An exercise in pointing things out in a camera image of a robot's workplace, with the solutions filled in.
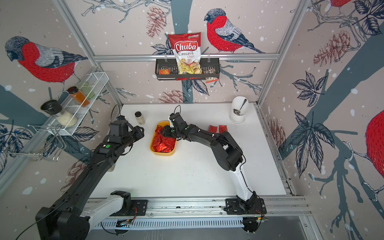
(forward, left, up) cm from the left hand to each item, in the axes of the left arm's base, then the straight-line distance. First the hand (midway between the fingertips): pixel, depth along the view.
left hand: (144, 126), depth 80 cm
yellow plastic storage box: (+16, -5, -19) cm, 25 cm away
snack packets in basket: (+28, -36, +10) cm, 47 cm away
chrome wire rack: (-13, +39, +6) cm, 42 cm away
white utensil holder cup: (+25, -60, -12) cm, 66 cm away
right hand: (+3, -7, -12) cm, 14 cm away
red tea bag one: (+13, -47, -21) cm, 53 cm away
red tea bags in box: (-2, -7, -17) cm, 18 cm away
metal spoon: (+26, -60, -18) cm, 67 cm away
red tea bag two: (+13, -40, -21) cm, 47 cm away
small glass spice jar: (+18, +12, -15) cm, 26 cm away
